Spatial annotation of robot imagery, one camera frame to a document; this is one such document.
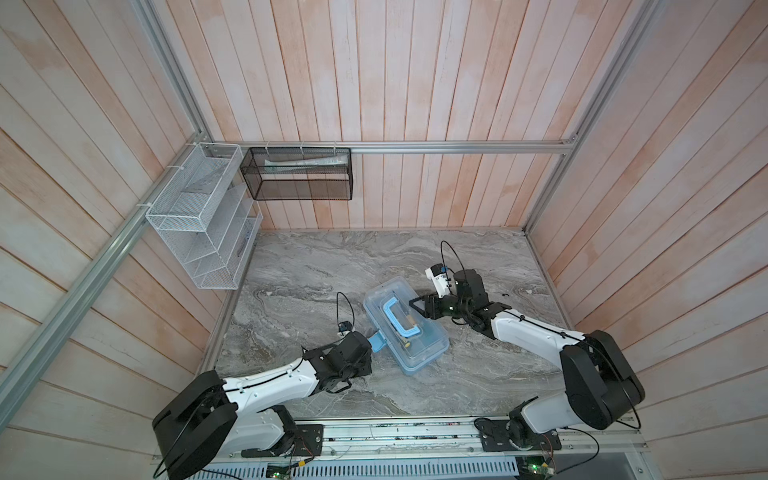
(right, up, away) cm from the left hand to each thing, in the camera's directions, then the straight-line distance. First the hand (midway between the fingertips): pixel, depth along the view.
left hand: (364, 367), depth 84 cm
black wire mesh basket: (-24, +62, +20) cm, 69 cm away
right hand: (+15, +19, +3) cm, 24 cm away
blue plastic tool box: (+14, +9, -3) cm, 17 cm away
